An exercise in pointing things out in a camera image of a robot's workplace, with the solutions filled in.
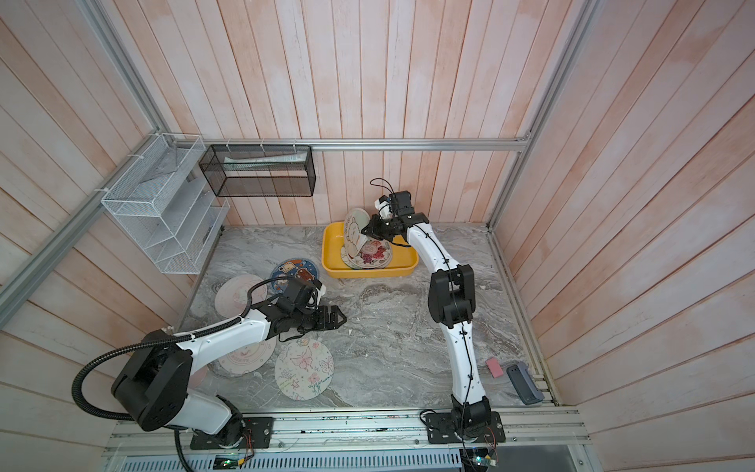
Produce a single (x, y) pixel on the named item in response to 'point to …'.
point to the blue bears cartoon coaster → (297, 267)
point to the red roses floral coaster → (374, 254)
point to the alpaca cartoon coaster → (354, 239)
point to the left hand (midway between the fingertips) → (333, 325)
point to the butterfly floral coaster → (304, 369)
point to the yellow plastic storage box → (404, 258)
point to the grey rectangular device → (522, 381)
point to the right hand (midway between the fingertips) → (361, 230)
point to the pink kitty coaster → (231, 295)
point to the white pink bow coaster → (249, 358)
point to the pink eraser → (494, 367)
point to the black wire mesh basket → (261, 170)
